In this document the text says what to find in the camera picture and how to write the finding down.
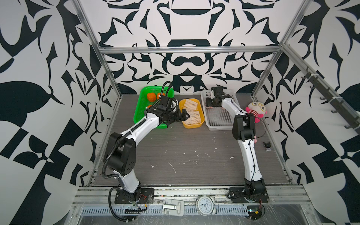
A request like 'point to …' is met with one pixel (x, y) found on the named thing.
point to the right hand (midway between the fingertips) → (209, 99)
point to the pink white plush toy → (257, 109)
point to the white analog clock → (205, 206)
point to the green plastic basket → (142, 102)
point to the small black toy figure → (267, 146)
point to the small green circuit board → (254, 212)
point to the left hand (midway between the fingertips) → (182, 115)
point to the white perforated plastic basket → (215, 117)
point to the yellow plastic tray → (199, 108)
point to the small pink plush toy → (255, 140)
